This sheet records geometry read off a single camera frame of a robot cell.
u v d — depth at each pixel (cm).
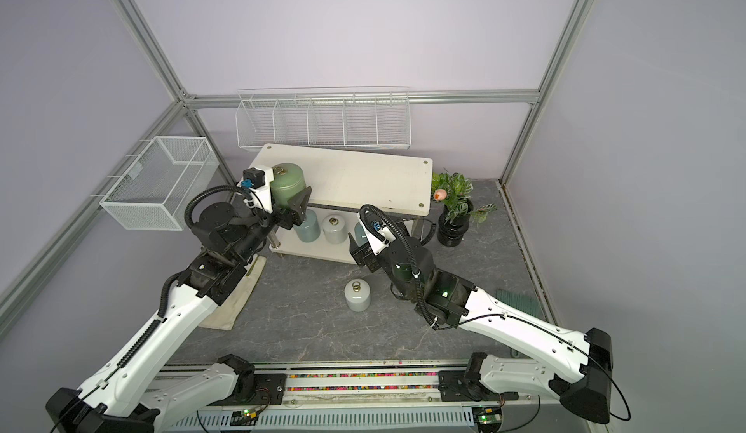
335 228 91
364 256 56
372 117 104
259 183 54
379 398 74
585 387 38
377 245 55
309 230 94
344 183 74
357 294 83
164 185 84
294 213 59
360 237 90
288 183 60
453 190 80
